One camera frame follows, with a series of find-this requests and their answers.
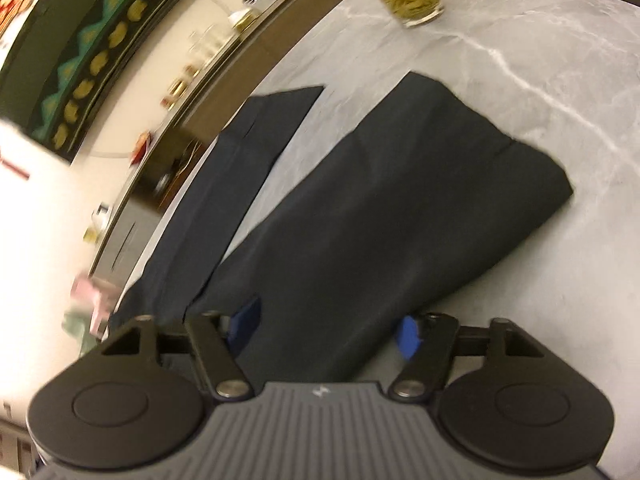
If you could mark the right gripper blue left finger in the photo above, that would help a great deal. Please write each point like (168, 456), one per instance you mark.
(216, 341)

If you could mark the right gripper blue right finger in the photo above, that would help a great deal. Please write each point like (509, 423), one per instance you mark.
(427, 343)

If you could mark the black trousers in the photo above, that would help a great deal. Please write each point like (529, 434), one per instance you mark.
(423, 196)

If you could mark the pink plastic child chair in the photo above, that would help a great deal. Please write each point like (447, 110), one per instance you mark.
(99, 296)

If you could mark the long grey TV cabinet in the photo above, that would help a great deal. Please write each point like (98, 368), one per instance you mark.
(192, 124)

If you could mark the dark patterned wall tapestry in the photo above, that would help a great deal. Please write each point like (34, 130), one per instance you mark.
(64, 62)

